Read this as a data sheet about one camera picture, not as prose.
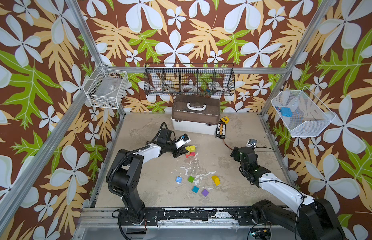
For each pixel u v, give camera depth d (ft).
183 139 2.63
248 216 2.35
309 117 2.57
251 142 2.43
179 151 2.65
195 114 3.05
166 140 2.53
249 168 2.13
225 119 3.76
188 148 2.96
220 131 3.54
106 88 2.83
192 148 2.97
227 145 3.33
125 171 1.58
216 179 2.79
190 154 3.07
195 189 2.75
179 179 2.82
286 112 2.82
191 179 2.84
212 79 3.26
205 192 2.71
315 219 1.31
